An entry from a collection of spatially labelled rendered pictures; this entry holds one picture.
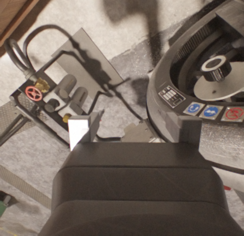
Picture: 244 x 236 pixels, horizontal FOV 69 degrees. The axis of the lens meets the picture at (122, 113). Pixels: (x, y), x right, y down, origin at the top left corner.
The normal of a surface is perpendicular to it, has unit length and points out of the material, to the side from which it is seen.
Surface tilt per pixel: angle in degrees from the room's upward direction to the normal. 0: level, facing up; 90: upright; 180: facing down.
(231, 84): 90
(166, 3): 0
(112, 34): 0
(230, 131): 82
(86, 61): 0
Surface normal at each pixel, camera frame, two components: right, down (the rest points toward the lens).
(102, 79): -0.14, 0.62
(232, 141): -0.79, -0.22
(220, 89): -0.60, -0.67
